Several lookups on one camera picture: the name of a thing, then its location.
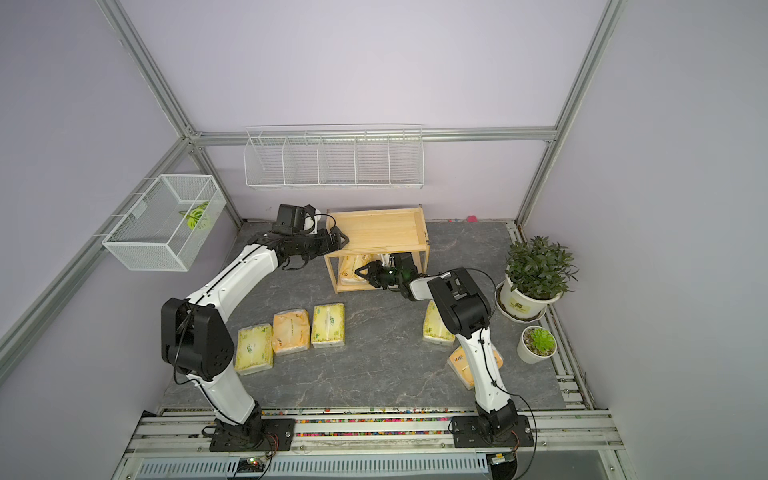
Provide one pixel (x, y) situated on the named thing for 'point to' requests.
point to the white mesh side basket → (168, 225)
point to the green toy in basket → (193, 215)
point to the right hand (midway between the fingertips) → (356, 271)
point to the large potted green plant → (539, 273)
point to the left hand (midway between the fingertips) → (339, 244)
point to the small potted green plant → (536, 343)
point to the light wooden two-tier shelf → (374, 234)
